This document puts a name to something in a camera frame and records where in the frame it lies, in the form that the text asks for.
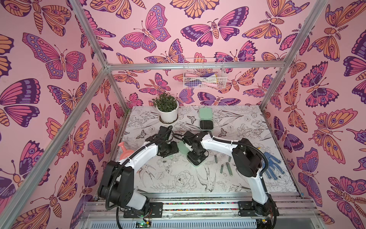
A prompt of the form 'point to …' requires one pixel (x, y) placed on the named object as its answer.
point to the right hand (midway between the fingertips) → (195, 156)
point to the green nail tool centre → (216, 158)
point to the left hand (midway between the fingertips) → (177, 149)
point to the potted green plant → (167, 106)
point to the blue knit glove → (270, 169)
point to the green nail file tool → (221, 168)
